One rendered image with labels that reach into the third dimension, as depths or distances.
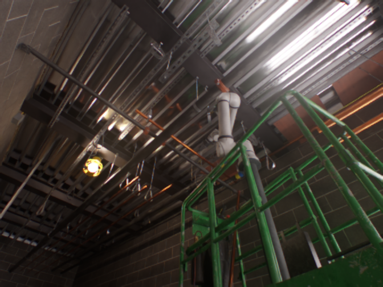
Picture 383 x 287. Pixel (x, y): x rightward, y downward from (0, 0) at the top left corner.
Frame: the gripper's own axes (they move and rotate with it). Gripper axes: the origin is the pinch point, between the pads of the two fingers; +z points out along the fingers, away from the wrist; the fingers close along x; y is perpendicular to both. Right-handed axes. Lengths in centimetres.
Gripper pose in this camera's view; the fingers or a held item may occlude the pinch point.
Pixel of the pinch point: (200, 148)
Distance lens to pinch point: 277.3
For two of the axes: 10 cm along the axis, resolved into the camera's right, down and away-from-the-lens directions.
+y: -7.1, -5.3, -4.6
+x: 1.8, 5.0, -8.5
